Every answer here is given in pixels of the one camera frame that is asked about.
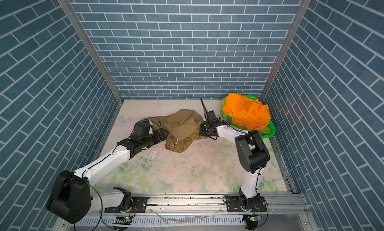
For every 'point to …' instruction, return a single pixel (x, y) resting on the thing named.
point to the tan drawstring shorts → (183, 127)
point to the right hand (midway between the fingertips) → (201, 130)
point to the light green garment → (225, 114)
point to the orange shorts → (245, 112)
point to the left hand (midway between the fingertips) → (164, 135)
